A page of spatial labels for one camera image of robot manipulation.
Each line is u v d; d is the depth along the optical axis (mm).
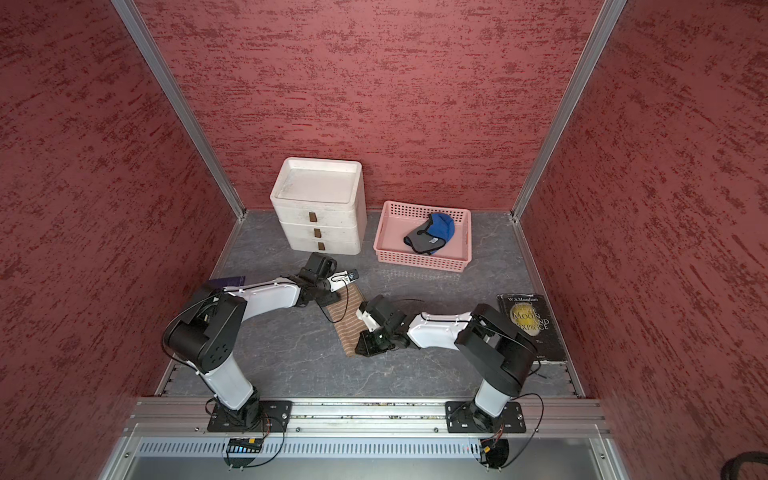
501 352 457
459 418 731
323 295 873
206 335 475
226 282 1055
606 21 721
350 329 878
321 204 898
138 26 726
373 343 758
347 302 924
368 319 807
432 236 1120
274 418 739
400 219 1175
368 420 745
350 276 853
